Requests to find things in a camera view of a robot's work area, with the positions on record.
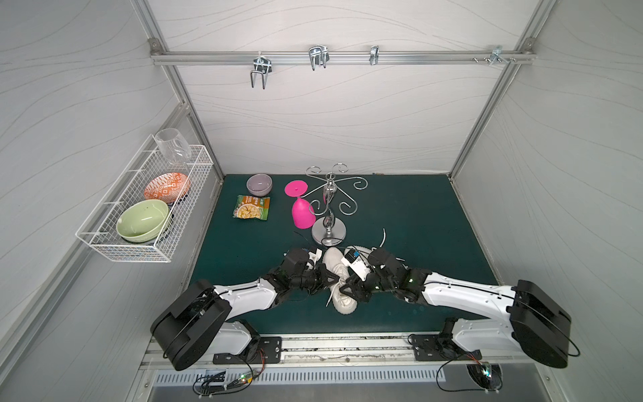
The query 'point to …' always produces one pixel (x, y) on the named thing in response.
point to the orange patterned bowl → (170, 187)
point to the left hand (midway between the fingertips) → (342, 281)
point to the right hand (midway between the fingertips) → (343, 283)
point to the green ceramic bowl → (143, 221)
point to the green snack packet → (252, 207)
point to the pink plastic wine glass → (303, 213)
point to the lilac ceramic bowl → (259, 184)
